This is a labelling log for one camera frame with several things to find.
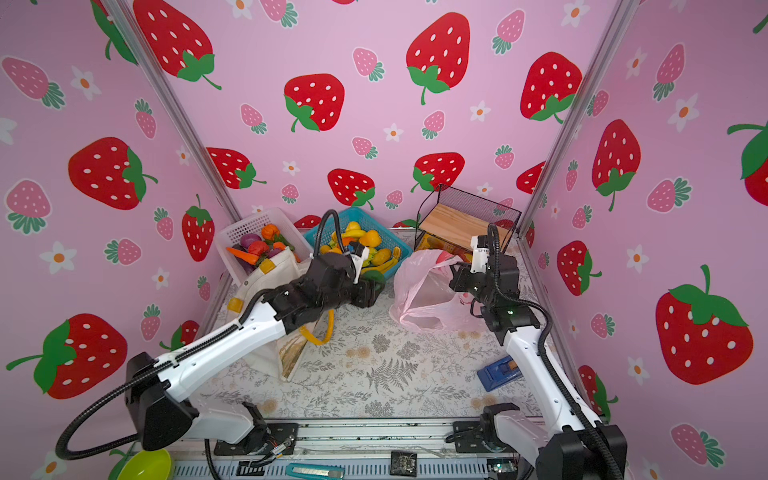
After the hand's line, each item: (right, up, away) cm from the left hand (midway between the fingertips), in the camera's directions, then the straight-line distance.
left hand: (377, 281), depth 75 cm
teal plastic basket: (-21, +15, +29) cm, 39 cm away
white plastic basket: (-58, +14, +36) cm, 70 cm away
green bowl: (-53, -43, -6) cm, 68 cm away
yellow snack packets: (+17, +12, +31) cm, 37 cm away
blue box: (+33, -26, +5) cm, 42 cm away
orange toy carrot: (-47, +6, +30) cm, 56 cm away
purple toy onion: (-51, +14, +36) cm, 64 cm away
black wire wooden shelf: (+26, +19, +27) cm, 42 cm away
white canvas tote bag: (-25, -19, 0) cm, 31 cm away
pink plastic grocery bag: (+11, -3, -6) cm, 13 cm away
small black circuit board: (+7, -42, -6) cm, 43 cm away
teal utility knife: (-15, -45, -5) cm, 48 cm away
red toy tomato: (-46, +10, +33) cm, 57 cm away
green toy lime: (0, +2, -1) cm, 2 cm away
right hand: (+19, +5, +2) cm, 20 cm away
